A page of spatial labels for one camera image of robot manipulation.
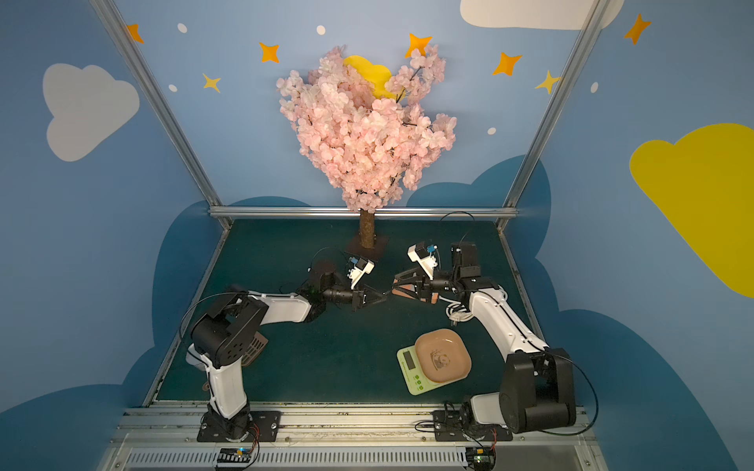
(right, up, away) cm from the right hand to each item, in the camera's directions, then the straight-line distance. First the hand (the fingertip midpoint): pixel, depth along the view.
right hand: (400, 279), depth 78 cm
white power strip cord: (+19, -12, +15) cm, 28 cm away
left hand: (-3, -5, +5) cm, 8 cm away
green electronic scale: (+4, -29, +2) cm, 29 cm away
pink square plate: (+13, -23, +5) cm, 26 cm away
